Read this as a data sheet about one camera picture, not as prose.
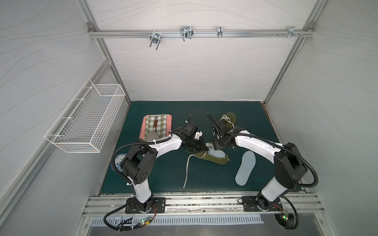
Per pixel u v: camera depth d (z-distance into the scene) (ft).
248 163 2.88
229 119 3.32
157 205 2.41
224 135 2.15
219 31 2.56
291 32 2.51
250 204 2.44
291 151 1.51
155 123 3.43
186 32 2.51
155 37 2.58
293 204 2.36
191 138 2.52
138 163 1.54
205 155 2.79
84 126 2.23
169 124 3.46
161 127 3.42
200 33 2.56
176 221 2.30
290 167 1.49
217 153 2.83
